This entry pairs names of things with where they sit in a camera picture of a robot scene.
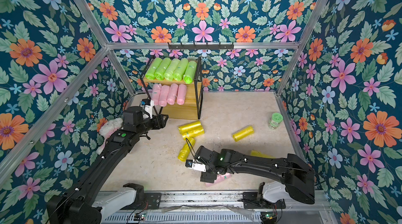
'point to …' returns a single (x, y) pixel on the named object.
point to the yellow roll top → (190, 125)
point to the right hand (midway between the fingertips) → (204, 167)
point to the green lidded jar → (277, 118)
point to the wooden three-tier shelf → (191, 109)
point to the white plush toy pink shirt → (106, 127)
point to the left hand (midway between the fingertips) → (164, 115)
